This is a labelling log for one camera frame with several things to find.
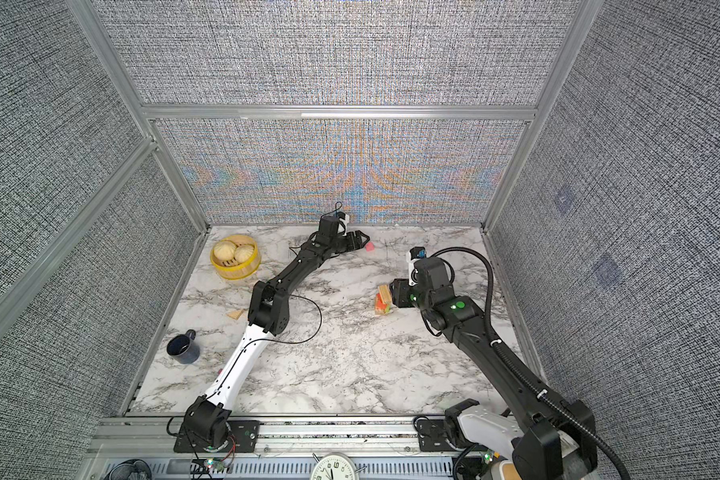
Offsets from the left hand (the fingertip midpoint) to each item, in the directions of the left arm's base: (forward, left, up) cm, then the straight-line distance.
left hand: (364, 241), depth 112 cm
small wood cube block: (-27, +43, -3) cm, 51 cm away
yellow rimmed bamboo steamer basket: (-12, +45, +1) cm, 47 cm away
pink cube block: (-1, -2, -2) cm, 3 cm away
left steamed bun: (-6, +49, +4) cm, 49 cm away
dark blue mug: (-38, +55, -1) cm, 67 cm away
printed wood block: (-27, -4, +6) cm, 28 cm away
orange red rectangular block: (-29, -3, +2) cm, 30 cm away
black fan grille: (-67, +57, -1) cm, 88 cm away
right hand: (-30, -7, +16) cm, 35 cm away
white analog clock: (-69, +11, +1) cm, 70 cm away
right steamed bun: (-7, +43, +3) cm, 43 cm away
